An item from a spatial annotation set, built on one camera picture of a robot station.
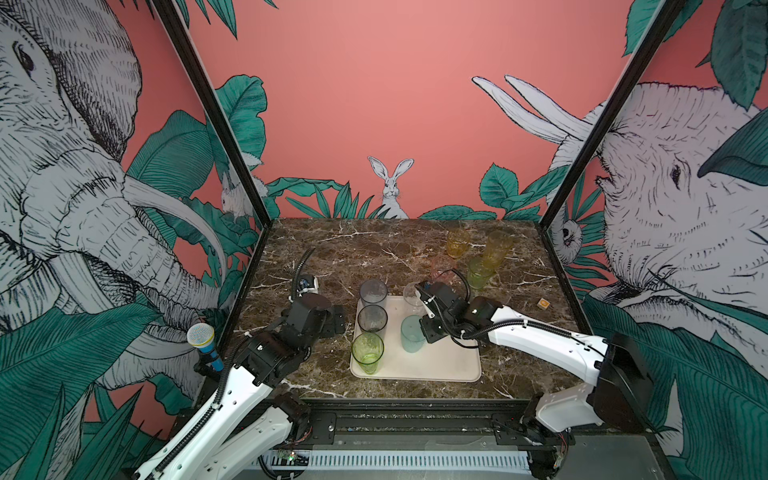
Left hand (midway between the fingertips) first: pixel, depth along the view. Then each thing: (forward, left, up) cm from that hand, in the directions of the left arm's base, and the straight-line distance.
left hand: (324, 306), depth 73 cm
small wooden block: (+9, -68, -20) cm, 72 cm away
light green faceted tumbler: (-6, -10, -15) cm, 19 cm away
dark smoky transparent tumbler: (+2, -11, -12) cm, 17 cm away
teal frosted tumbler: (-7, -22, -3) cm, 23 cm away
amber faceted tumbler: (+37, -44, -21) cm, 61 cm away
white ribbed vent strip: (-31, -21, -21) cm, 43 cm away
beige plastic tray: (-8, -18, -21) cm, 28 cm away
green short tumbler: (+21, -49, -20) cm, 57 cm away
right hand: (-1, -25, -9) cm, 26 cm away
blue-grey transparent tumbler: (+15, -11, -20) cm, 27 cm away
